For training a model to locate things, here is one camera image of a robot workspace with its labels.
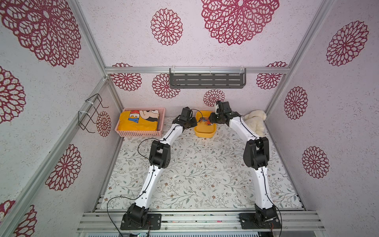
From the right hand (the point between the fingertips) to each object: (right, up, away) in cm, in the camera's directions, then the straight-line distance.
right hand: (210, 115), depth 102 cm
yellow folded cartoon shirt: (-52, -3, +7) cm, 53 cm away
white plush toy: (+34, -3, +6) cm, 35 cm away
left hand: (-10, -4, +8) cm, 13 cm away
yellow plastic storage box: (-3, -9, +9) cm, 13 cm away
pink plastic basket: (-39, -13, +1) cm, 41 cm away
